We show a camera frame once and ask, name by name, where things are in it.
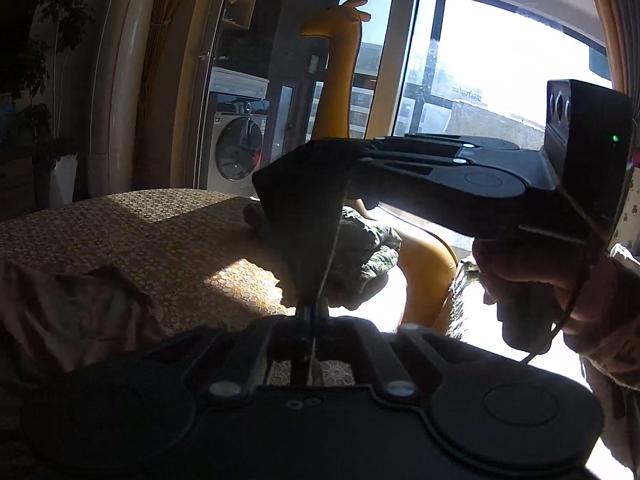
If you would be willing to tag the yellow grey curtain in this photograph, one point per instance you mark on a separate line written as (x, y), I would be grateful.
(615, 20)
(165, 60)

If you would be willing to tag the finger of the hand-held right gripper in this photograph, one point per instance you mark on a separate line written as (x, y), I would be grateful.
(410, 162)
(425, 144)

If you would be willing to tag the white washing machine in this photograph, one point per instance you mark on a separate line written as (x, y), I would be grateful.
(235, 145)

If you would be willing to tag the white standing air conditioner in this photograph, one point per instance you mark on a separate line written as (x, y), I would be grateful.
(120, 85)

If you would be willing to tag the person's right hand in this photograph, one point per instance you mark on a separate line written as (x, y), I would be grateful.
(520, 265)

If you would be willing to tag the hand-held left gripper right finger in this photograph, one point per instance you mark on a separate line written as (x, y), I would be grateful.
(377, 360)

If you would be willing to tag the glass sliding door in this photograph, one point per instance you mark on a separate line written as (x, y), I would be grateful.
(395, 60)

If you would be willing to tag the yellow giraffe toy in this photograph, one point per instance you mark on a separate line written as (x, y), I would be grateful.
(340, 85)

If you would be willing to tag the potted green tree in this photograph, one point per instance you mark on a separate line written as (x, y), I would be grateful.
(65, 5)

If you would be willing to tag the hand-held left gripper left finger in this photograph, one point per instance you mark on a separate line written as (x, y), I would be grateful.
(245, 360)

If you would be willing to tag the person's right forearm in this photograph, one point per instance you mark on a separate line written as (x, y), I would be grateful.
(615, 350)

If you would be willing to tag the dark green knitted garment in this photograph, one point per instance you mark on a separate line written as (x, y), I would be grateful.
(370, 255)

